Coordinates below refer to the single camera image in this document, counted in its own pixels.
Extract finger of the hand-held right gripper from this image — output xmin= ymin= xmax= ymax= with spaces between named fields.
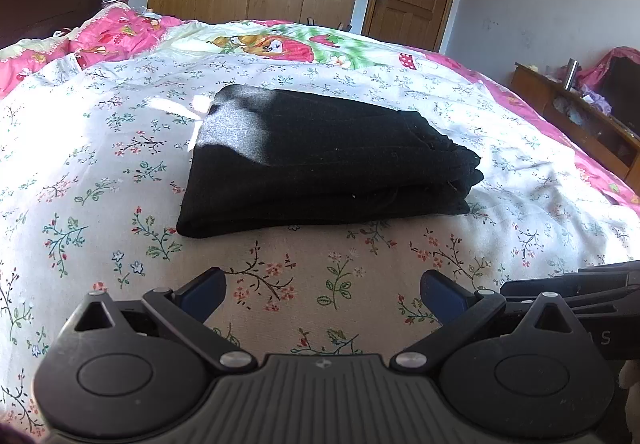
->
xmin=500 ymin=260 xmax=640 ymax=320

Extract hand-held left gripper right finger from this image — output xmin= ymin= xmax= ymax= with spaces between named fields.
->
xmin=391 ymin=269 xmax=586 ymax=372

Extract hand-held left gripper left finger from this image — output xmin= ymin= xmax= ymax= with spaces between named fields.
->
xmin=65 ymin=267 xmax=257 ymax=373

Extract black pants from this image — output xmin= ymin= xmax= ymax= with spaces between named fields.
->
xmin=176 ymin=84 xmax=485 ymax=239

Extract wooden side cabinet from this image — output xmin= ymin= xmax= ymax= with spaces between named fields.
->
xmin=510 ymin=62 xmax=640 ymax=181

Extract white floral quilt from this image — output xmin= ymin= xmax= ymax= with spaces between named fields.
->
xmin=0 ymin=57 xmax=640 ymax=440

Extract pink cloth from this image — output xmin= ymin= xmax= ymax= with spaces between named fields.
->
xmin=577 ymin=46 xmax=640 ymax=92

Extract cartoon print bedsheet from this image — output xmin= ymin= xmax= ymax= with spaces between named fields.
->
xmin=160 ymin=18 xmax=640 ymax=215

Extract pink printed blanket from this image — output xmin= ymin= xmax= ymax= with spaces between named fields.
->
xmin=0 ymin=5 xmax=168 ymax=98

